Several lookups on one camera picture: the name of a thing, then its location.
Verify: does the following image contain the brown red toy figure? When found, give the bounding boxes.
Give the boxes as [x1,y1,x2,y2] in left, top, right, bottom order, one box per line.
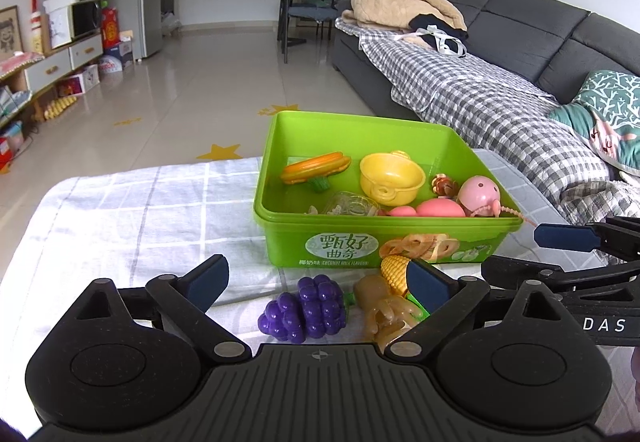
[431,173,460,199]

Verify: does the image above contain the yellow toy pot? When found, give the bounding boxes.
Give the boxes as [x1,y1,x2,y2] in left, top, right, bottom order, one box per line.
[359,151,426,207]

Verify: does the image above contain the beige toy octopus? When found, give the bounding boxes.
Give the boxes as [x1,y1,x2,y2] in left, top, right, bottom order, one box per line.
[354,274,427,352]

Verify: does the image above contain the yellow toy corn cob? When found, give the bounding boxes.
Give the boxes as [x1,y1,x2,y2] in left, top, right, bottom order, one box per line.
[381,255,430,317]

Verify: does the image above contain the pink toy egg shapes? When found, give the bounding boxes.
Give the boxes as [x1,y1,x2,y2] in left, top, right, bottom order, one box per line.
[387,197,466,218]

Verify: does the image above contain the pink round toy pig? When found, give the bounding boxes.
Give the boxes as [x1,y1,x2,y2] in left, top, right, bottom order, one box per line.
[457,176,525,220]

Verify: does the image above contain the teal patterned cushion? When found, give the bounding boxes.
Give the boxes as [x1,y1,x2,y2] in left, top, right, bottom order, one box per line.
[548,70,639,178]

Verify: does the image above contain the purple toy grapes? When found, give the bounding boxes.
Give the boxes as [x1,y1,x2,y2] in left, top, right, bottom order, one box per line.
[257,274,354,344]

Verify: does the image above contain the clear plastic toy piece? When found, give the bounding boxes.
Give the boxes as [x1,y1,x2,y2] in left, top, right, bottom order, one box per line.
[306,191,382,217]

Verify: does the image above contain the green plastic storage box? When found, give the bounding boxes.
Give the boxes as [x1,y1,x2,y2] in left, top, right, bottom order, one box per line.
[254,112,525,269]

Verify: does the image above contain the grey sectional sofa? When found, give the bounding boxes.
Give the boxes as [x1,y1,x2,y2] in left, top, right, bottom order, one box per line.
[331,0,639,121]

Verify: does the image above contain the grey checkered sofa cover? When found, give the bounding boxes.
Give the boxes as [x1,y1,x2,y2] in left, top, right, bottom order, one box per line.
[335,19,639,225]

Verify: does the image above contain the black white clothing item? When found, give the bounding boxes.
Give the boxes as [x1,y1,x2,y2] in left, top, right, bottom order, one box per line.
[409,14,468,58]

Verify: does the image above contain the wooden tv cabinet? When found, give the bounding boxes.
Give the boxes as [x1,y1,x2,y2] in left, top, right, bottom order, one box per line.
[1,34,103,130]

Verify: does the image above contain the red gift box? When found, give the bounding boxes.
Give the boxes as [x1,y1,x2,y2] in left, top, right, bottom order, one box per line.
[102,7,120,49]

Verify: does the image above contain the white microwave oven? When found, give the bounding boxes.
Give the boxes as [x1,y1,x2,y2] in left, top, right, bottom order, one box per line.
[48,0,102,49]

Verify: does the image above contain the beige folded blanket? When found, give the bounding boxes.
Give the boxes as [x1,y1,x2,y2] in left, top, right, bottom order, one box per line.
[342,0,466,31]

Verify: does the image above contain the framed cartoon picture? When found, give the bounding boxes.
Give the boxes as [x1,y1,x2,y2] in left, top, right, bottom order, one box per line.
[0,6,23,61]

